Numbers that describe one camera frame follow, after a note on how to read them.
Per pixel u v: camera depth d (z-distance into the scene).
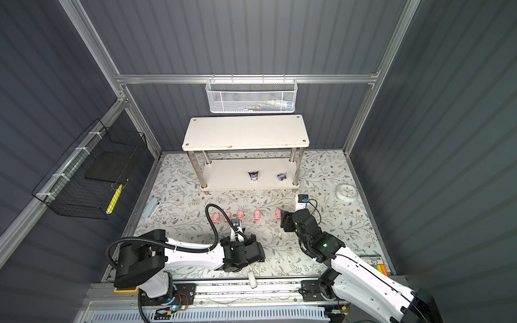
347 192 0.99
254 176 0.96
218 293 0.75
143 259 0.47
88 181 0.72
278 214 0.93
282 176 0.97
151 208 0.94
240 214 0.94
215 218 0.91
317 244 0.58
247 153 1.20
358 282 0.48
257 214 0.93
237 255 0.63
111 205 0.67
